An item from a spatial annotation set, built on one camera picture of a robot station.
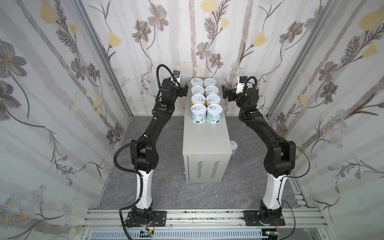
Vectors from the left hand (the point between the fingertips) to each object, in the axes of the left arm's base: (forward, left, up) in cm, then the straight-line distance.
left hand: (176, 74), depth 83 cm
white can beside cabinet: (-26, -37, -36) cm, 58 cm away
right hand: (-6, -31, +1) cm, 31 cm away
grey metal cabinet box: (-45, -14, -7) cm, 47 cm away
